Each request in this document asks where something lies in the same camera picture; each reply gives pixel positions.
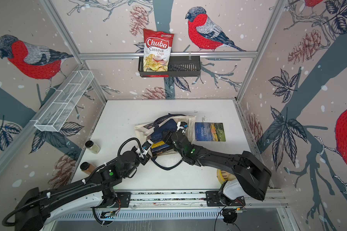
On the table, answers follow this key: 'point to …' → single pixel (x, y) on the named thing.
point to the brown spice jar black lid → (86, 167)
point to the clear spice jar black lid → (92, 147)
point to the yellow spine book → (160, 143)
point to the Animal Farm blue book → (209, 132)
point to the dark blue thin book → (168, 126)
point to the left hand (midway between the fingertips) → (151, 142)
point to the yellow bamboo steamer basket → (223, 176)
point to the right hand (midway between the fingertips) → (163, 133)
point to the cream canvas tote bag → (143, 132)
